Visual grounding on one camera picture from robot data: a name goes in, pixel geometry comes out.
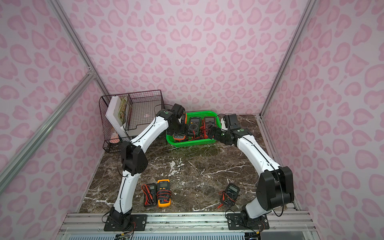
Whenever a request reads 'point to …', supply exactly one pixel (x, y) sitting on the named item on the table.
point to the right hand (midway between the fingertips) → (213, 135)
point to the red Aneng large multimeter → (209, 122)
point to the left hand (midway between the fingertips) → (183, 129)
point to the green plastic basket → (170, 137)
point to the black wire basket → (142, 108)
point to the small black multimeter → (149, 191)
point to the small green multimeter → (229, 196)
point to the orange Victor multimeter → (177, 136)
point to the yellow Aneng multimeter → (163, 193)
